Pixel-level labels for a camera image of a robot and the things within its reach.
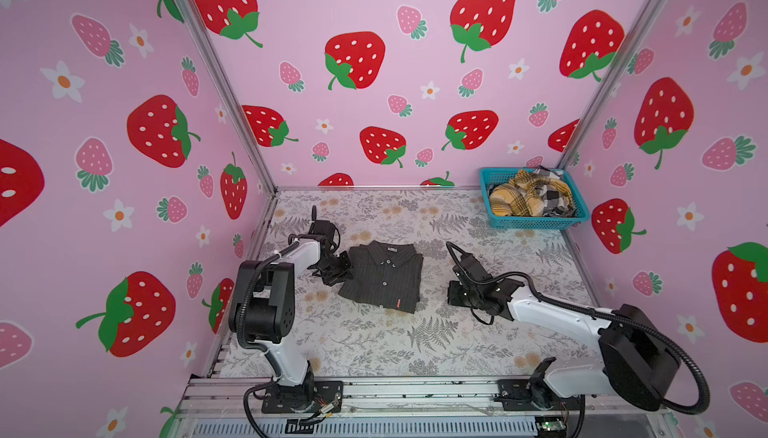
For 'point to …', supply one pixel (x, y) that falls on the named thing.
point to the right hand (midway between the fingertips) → (445, 292)
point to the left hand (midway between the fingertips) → (354, 274)
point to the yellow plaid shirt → (523, 195)
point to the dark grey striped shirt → (386, 274)
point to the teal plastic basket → (491, 176)
